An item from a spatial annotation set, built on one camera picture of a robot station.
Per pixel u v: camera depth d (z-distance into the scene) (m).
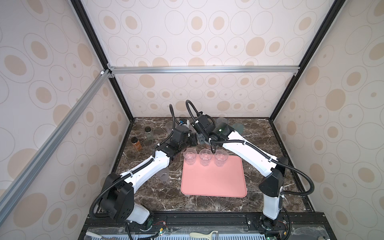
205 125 0.57
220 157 0.93
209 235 0.69
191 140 0.72
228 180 0.86
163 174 0.89
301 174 0.42
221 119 1.03
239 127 1.20
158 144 0.62
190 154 0.95
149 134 1.01
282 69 0.91
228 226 0.73
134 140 0.99
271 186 0.48
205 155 0.96
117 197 0.41
